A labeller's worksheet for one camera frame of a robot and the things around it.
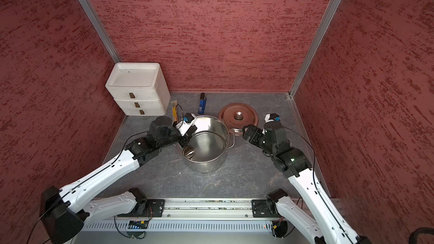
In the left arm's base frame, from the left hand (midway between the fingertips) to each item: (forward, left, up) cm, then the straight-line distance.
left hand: (193, 130), depth 75 cm
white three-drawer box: (+25, +32, +2) cm, 41 cm away
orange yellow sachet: (+25, +18, -20) cm, 37 cm away
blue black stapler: (+32, +1, -19) cm, 37 cm away
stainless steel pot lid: (+24, -23, -20) cm, 39 cm away
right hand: (-3, -25, +1) cm, 25 cm away
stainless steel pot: (+4, -7, -18) cm, 20 cm away
